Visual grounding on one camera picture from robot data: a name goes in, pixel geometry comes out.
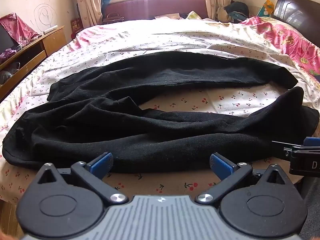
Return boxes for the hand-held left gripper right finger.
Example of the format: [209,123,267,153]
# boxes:
[196,152,285,204]

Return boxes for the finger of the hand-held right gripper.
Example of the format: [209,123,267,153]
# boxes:
[271,137,320,158]

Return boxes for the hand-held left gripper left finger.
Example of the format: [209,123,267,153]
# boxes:
[37,152,129,205]

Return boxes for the black pants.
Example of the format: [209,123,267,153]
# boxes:
[2,51,320,174]

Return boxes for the cherry print bed sheet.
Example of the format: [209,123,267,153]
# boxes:
[0,17,320,205]

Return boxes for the pale yellow pink bed cover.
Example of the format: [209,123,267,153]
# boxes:
[0,17,83,135]

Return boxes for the pink floral quilt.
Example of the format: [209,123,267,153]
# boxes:
[239,16,320,78]

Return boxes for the dark wooden headboard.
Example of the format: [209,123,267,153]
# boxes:
[271,0,320,34]

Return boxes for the grey cloth bundle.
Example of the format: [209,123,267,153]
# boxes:
[0,62,20,84]

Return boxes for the red box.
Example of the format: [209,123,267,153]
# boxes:
[71,17,83,39]

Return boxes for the green yellow cartoon bag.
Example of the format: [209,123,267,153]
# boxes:
[257,0,275,18]

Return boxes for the purple cloth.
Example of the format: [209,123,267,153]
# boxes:
[0,49,18,59]

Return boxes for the brown handbag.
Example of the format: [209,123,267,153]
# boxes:
[103,12,125,25]

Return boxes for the pile of clothes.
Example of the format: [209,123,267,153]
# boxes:
[216,1,250,24]

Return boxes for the pale yellow checked cloth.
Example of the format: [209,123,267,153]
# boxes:
[186,10,203,20]

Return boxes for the black television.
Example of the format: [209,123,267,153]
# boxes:
[0,25,19,53]

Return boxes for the pink patterned cloth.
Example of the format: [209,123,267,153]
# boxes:
[0,12,42,47]

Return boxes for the maroon padded window bench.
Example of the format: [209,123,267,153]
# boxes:
[102,0,209,22]

